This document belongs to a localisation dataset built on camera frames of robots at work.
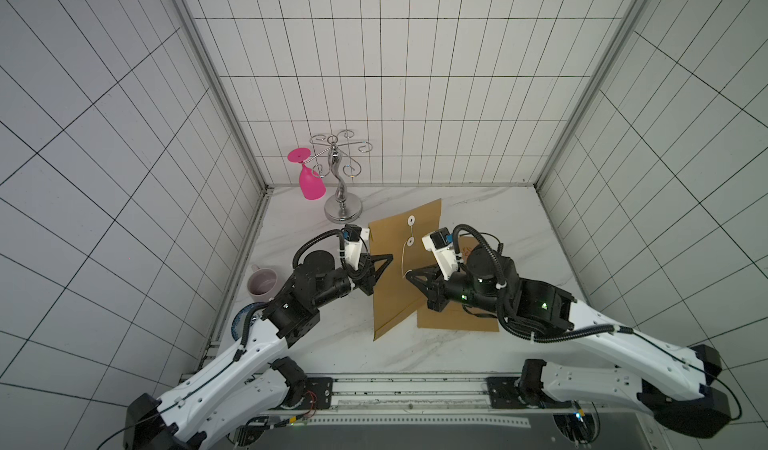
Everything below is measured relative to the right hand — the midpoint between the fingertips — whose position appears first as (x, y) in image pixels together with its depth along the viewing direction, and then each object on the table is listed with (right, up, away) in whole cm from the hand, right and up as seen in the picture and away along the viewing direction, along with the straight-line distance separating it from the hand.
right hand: (406, 268), depth 63 cm
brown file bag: (-1, +7, +2) cm, 7 cm away
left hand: (-4, 0, +6) cm, 7 cm away
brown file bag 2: (+8, -7, -9) cm, 14 cm away
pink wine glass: (-30, +21, +36) cm, 51 cm away
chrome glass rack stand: (-22, +13, +49) cm, 55 cm away
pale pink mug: (-41, -9, +24) cm, 49 cm away
